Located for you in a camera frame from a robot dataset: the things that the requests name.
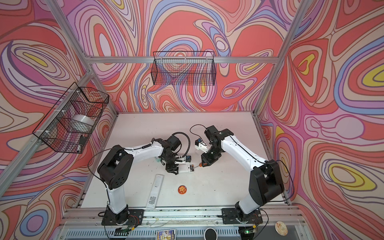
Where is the red round badge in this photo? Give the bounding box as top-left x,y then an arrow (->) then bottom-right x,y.
178,185 -> 187,195

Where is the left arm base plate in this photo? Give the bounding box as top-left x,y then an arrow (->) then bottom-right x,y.
102,208 -> 145,227

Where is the back black wire basket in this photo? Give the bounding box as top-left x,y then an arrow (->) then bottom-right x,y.
151,51 -> 217,86

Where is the black round cup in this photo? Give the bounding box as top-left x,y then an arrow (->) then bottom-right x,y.
204,228 -> 218,240

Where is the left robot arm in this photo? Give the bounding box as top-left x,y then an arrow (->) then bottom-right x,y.
97,132 -> 192,227

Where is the small white remote control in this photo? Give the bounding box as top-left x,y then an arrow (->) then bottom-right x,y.
178,163 -> 195,174

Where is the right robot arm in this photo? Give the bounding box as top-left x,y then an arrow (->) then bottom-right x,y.
195,126 -> 285,224

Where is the small black item in basket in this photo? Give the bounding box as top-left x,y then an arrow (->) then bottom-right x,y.
78,135 -> 88,149

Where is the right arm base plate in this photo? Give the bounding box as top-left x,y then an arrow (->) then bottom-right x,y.
218,208 -> 263,225

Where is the colourful printed card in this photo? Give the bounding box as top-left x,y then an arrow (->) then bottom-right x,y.
156,230 -> 176,240

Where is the beige round disc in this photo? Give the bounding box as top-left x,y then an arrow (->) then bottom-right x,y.
275,221 -> 289,236

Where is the black wire basket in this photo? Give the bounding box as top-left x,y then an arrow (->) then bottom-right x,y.
33,83 -> 110,154
151,51 -> 217,86

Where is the white roll in basket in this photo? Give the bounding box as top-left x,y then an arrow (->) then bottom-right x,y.
70,115 -> 95,133

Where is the long white remote control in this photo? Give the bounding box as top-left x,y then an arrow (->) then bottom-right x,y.
146,174 -> 165,209

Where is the left black wire basket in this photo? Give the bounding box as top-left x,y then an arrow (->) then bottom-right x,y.
33,83 -> 110,154

